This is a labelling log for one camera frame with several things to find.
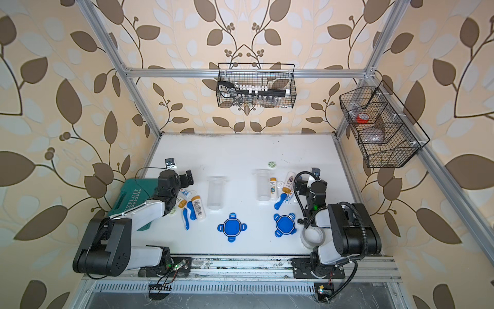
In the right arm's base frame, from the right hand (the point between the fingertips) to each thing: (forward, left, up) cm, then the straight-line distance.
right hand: (309, 177), depth 93 cm
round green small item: (+13, +17, -6) cm, 22 cm away
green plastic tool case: (-4, +85, -1) cm, 85 cm away
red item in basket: (+12, -20, +26) cm, 35 cm away
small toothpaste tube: (-4, +61, -5) cm, 62 cm away
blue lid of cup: (-20, +38, -7) cm, 43 cm away
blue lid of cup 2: (-20, +14, -7) cm, 25 cm away
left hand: (+3, +64, +6) cm, 64 cm away
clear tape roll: (-26, +3, -7) cm, 27 cm away
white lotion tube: (-12, +53, -5) cm, 55 cm away
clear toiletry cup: (-2, +46, -3) cm, 47 cm away
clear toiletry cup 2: (+2, +22, -7) cm, 23 cm away
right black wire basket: (+1, -25, +27) cm, 37 cm away
